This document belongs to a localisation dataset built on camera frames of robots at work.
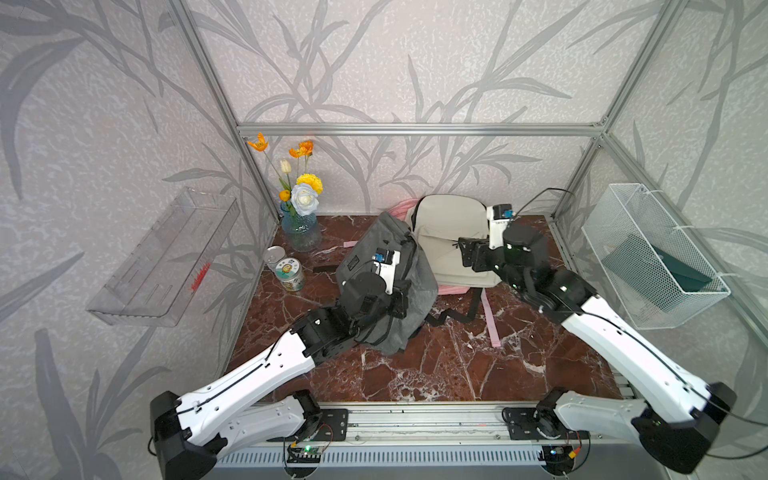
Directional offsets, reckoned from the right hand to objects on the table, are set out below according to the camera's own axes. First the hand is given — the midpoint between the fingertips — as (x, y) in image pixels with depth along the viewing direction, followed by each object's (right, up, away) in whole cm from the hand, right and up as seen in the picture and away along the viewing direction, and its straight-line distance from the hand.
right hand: (470, 238), depth 71 cm
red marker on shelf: (-61, -8, -6) cm, 62 cm away
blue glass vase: (-51, +2, +31) cm, 60 cm away
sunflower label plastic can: (-52, -11, +23) cm, 58 cm away
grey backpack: (-21, +2, +20) cm, 29 cm away
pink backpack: (-17, +12, +47) cm, 52 cm away
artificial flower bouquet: (-44, +13, +10) cm, 47 cm away
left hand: (-14, -11, -2) cm, 18 cm away
